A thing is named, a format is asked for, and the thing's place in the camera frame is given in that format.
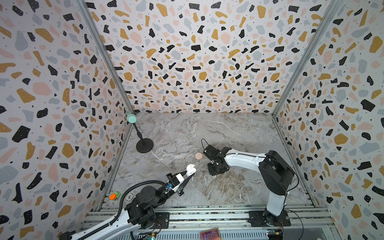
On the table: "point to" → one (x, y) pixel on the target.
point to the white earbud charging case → (191, 169)
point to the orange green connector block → (113, 196)
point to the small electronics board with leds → (150, 236)
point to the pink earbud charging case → (198, 156)
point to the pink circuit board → (213, 234)
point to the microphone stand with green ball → (144, 145)
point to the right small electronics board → (275, 234)
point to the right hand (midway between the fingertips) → (212, 170)
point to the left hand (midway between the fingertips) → (193, 169)
